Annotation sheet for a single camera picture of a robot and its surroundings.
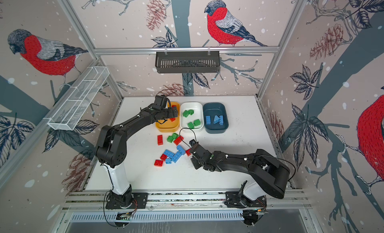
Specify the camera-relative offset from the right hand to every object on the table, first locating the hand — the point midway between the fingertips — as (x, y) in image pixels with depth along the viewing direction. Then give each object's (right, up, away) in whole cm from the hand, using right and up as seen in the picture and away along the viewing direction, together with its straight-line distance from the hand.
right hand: (194, 159), depth 87 cm
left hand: (-15, +28, +8) cm, 33 cm away
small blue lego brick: (-15, -1, -1) cm, 15 cm away
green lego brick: (-3, +28, +21) cm, 35 cm away
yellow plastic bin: (-18, +18, +13) cm, 29 cm away
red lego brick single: (-4, +4, +2) cm, 6 cm away
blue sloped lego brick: (+16, +22, +17) cm, 32 cm away
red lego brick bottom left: (-21, -2, -1) cm, 21 cm away
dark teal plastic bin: (+14, +30, +23) cm, 40 cm away
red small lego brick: (-19, +1, +1) cm, 19 cm away
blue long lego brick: (+19, +20, +16) cm, 32 cm away
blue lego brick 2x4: (+10, +22, +17) cm, 29 cm away
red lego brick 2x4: (-10, +10, +7) cm, 16 cm away
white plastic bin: (+3, +26, +22) cm, 34 cm away
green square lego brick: (-3, +18, +15) cm, 24 cm away
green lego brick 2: (-6, +27, +20) cm, 34 cm away
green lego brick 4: (-16, +10, +8) cm, 20 cm away
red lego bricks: (-16, +22, +19) cm, 33 cm away
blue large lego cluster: (-11, +1, 0) cm, 11 cm away
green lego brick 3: (+2, +21, +14) cm, 25 cm away
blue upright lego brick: (-8, +5, +2) cm, 10 cm away
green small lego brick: (-13, +12, +10) cm, 20 cm away
